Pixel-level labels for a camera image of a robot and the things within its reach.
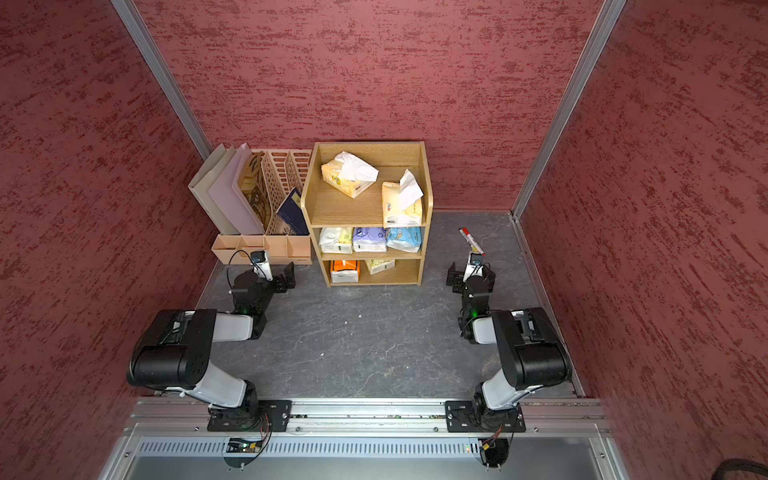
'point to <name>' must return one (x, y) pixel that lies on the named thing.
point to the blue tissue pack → (405, 238)
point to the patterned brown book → (255, 189)
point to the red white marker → (473, 244)
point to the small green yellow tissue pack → (376, 265)
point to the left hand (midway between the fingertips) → (279, 268)
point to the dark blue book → (292, 214)
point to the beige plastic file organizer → (283, 170)
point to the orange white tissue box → (345, 271)
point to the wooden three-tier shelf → (370, 205)
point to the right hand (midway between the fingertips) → (467, 267)
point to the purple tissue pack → (369, 239)
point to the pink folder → (226, 191)
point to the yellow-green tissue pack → (336, 240)
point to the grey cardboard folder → (200, 190)
